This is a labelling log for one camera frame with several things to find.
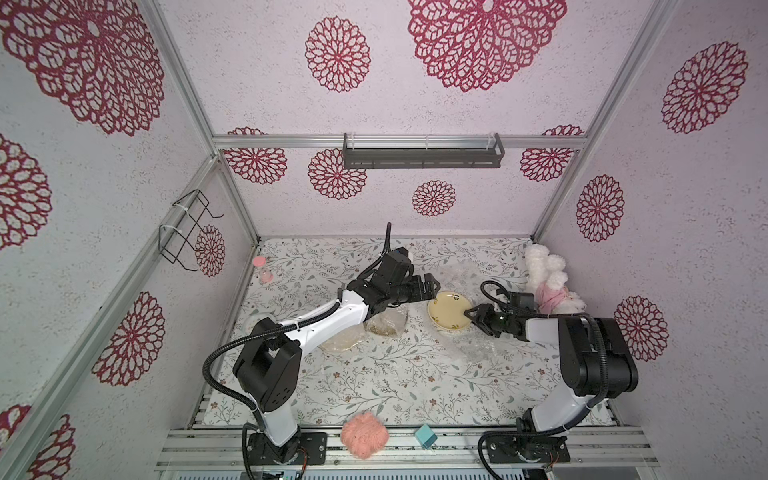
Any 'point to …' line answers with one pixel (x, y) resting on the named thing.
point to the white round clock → (253, 319)
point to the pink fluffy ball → (364, 435)
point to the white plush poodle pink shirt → (547, 278)
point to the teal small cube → (426, 437)
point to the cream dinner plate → (447, 310)
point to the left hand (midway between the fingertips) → (427, 289)
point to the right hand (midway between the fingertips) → (468, 311)
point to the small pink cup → (266, 276)
